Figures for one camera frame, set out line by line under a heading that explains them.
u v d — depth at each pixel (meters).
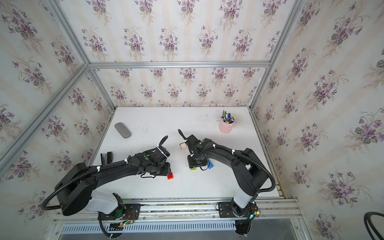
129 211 0.72
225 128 0.99
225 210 0.73
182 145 0.95
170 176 0.83
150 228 0.76
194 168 0.79
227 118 1.01
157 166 0.68
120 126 1.04
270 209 0.76
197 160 0.74
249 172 0.45
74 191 0.41
